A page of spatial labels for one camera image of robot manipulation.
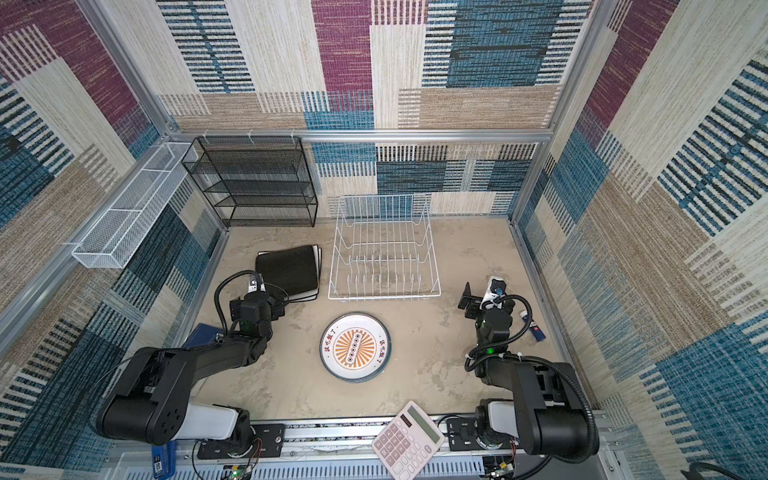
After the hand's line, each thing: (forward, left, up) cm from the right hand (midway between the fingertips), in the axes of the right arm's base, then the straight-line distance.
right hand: (484, 288), depth 88 cm
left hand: (+3, +67, -2) cm, 67 cm away
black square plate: (+16, +60, -9) cm, 62 cm away
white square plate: (+5, +52, -8) cm, 53 cm away
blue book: (-6, +84, -11) cm, 85 cm away
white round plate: (-13, +38, -9) cm, 41 cm away
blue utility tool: (-38, +80, -6) cm, 89 cm away
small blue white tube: (-8, -15, -10) cm, 20 cm away
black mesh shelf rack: (+45, +75, +7) cm, 87 cm away
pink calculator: (-37, +24, -8) cm, 44 cm away
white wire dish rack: (+23, +29, -8) cm, 37 cm away
